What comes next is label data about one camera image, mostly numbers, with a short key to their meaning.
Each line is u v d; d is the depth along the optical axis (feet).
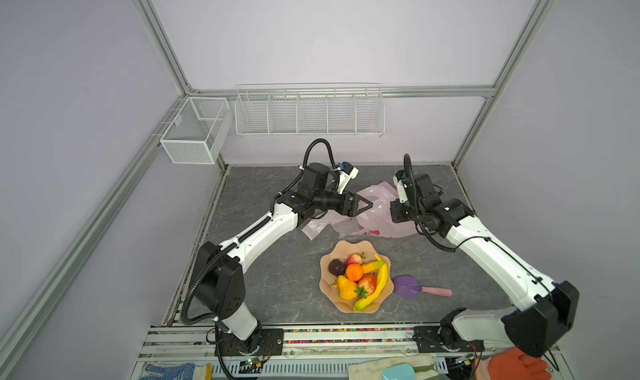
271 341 2.42
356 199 2.23
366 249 2.90
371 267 2.66
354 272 2.64
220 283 1.42
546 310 1.27
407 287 2.71
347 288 2.53
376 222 2.66
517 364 2.26
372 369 2.27
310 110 3.22
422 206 1.87
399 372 2.28
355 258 2.78
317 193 2.08
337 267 2.69
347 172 2.28
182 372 2.24
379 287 2.58
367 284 2.48
